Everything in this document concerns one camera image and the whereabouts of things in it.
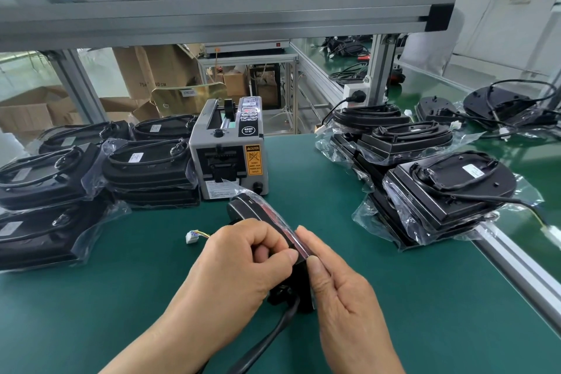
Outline person's right hand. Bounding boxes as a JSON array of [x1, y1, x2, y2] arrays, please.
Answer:
[[295, 224, 406, 374]]

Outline person's left hand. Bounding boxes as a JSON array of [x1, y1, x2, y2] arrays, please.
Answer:
[[167, 219, 301, 353]]

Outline group of bagged black lamps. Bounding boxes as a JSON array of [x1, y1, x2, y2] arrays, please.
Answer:
[[316, 102, 549, 252]]

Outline unbagged black lamps with cables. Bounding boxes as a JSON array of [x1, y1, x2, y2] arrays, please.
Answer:
[[414, 80, 561, 140]]

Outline grey tape dispenser machine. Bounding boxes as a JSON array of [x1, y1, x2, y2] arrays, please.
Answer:
[[189, 96, 269, 201]]

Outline white power socket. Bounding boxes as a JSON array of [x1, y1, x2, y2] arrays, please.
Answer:
[[346, 87, 369, 108]]

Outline grey metal shelf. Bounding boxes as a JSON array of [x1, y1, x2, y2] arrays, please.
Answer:
[[0, 0, 459, 53]]

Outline aluminium table edge rail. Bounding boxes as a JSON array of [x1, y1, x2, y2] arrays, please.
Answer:
[[473, 220, 561, 335]]

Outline bundle of black cables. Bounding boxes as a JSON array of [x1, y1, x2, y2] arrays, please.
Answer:
[[328, 63, 369, 86]]

